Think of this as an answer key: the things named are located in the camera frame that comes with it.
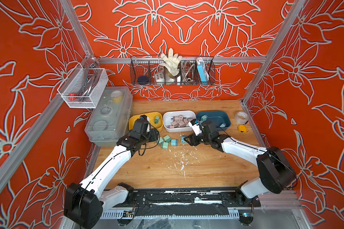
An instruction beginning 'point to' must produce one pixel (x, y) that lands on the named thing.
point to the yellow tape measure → (242, 128)
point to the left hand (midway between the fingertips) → (156, 131)
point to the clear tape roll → (241, 118)
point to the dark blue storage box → (220, 118)
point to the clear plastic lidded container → (109, 124)
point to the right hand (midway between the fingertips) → (184, 137)
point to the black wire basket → (146, 70)
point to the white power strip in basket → (159, 77)
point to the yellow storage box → (151, 116)
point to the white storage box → (167, 119)
